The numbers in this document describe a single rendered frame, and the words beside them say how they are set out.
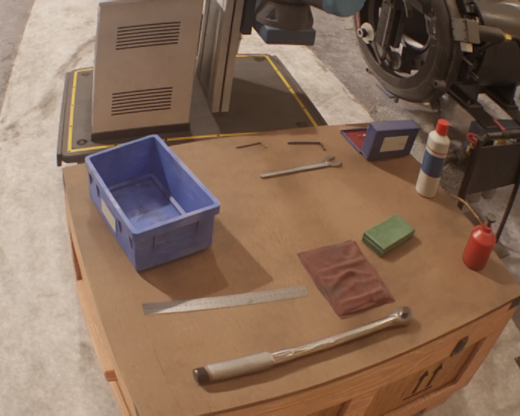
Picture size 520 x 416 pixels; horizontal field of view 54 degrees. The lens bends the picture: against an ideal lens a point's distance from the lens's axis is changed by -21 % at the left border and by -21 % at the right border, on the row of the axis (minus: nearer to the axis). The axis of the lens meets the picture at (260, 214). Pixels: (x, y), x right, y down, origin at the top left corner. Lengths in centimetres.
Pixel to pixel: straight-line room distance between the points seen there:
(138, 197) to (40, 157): 112
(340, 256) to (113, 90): 89
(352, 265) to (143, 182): 53
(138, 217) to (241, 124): 74
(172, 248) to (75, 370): 60
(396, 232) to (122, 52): 95
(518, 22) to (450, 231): 162
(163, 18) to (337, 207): 76
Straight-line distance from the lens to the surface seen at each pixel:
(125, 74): 182
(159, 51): 180
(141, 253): 120
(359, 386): 121
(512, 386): 191
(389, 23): 259
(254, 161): 157
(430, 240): 147
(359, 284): 127
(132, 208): 140
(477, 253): 141
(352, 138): 174
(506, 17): 281
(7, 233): 212
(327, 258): 132
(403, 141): 169
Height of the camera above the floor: 135
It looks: 39 degrees down
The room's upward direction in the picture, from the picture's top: 9 degrees clockwise
